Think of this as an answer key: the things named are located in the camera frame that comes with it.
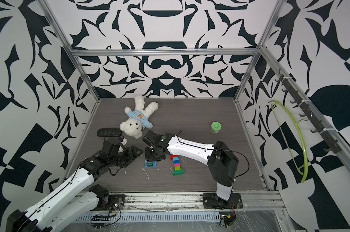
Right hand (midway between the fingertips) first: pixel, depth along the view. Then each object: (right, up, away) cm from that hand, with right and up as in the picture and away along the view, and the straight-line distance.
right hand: (147, 158), depth 80 cm
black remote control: (-28, +12, +17) cm, 35 cm away
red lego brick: (+14, -1, +6) cm, 15 cm away
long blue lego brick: (+3, -5, +5) cm, 8 cm away
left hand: (-4, +4, 0) cm, 6 cm away
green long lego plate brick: (+16, -8, +2) cm, 18 cm away
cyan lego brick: (+15, -2, +7) cm, 16 cm away
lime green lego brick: (+16, -7, +3) cm, 18 cm away
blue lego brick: (+16, -4, +8) cm, 18 cm away
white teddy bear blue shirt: (-10, +21, +17) cm, 29 cm away
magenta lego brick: (+16, -5, +5) cm, 18 cm away
